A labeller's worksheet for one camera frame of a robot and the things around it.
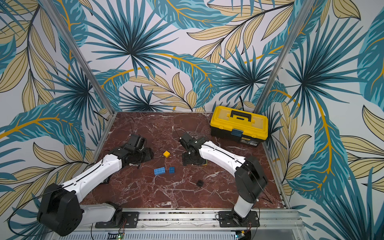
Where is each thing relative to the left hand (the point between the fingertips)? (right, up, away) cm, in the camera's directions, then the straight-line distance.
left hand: (149, 157), depth 84 cm
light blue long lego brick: (+5, -9, +4) cm, 11 cm away
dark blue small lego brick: (+12, -9, +5) cm, 16 cm away
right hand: (+23, -2, +1) cm, 24 cm away
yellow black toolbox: (+55, +17, +7) cm, 58 cm away
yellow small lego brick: (+8, 0, +11) cm, 13 cm away
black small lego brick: (+28, -14, -1) cm, 32 cm away
